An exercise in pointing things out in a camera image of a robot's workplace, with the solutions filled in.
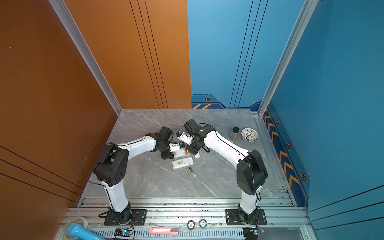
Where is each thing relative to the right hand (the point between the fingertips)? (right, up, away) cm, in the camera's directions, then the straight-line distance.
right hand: (191, 147), depth 86 cm
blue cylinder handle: (-49, -34, -21) cm, 63 cm away
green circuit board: (-32, -39, -15) cm, 52 cm away
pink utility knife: (-9, -37, -16) cm, 41 cm away
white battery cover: (+4, -7, +10) cm, 13 cm away
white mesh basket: (+40, +6, +18) cm, 45 cm away
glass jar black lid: (+28, +7, +11) cm, 31 cm away
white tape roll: (-52, -34, -13) cm, 63 cm away
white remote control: (-5, -10, +5) cm, 13 cm away
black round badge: (+1, -35, -14) cm, 38 cm away
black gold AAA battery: (0, -14, +3) cm, 15 cm away
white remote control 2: (-6, -4, +8) cm, 11 cm away
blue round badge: (+6, -35, -14) cm, 38 cm away
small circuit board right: (+32, -37, -16) cm, 51 cm away
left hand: (-13, -4, +11) cm, 18 cm away
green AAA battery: (-3, -15, +3) cm, 16 cm away
